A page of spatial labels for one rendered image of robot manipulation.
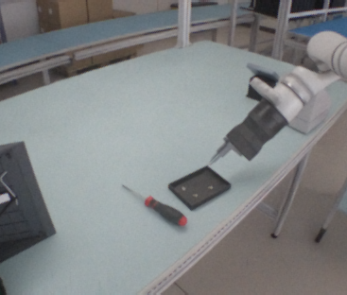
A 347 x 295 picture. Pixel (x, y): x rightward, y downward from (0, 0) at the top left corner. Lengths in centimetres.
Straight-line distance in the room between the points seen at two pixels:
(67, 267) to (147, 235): 15
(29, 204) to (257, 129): 45
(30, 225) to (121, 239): 17
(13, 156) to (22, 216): 13
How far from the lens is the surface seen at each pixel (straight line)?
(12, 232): 58
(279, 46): 281
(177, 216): 53
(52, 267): 53
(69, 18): 388
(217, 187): 63
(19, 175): 48
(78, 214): 60
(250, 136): 60
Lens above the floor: 143
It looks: 35 degrees down
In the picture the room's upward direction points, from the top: 1 degrees clockwise
